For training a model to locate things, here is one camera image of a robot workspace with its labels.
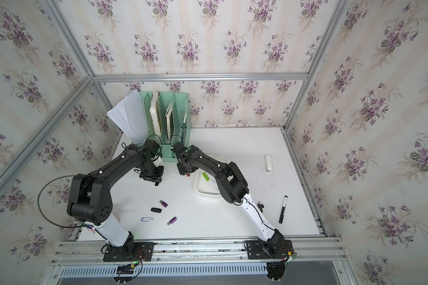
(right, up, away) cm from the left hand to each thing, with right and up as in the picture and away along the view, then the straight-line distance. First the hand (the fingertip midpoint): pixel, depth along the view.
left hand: (161, 180), depth 88 cm
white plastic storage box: (+22, -2, +7) cm, 23 cm away
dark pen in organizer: (+8, +25, +20) cm, 33 cm away
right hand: (+12, +3, +11) cm, 16 cm away
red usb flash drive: (+13, +1, +8) cm, 15 cm away
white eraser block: (+57, +7, +11) cm, 59 cm away
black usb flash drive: (-2, -14, -2) cm, 14 cm away
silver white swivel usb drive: (-5, -17, -6) cm, 19 cm away
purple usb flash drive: (+7, -18, -6) cm, 20 cm away
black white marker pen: (+60, -13, -4) cm, 62 cm away
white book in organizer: (-5, +35, +6) cm, 36 cm away
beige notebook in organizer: (+1, +32, +13) cm, 35 cm away
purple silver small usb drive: (+2, -11, -1) cm, 12 cm away
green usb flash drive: (+22, 0, +8) cm, 23 cm away
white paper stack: (-19, +34, +8) cm, 40 cm away
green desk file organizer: (+6, +39, +26) cm, 47 cm away
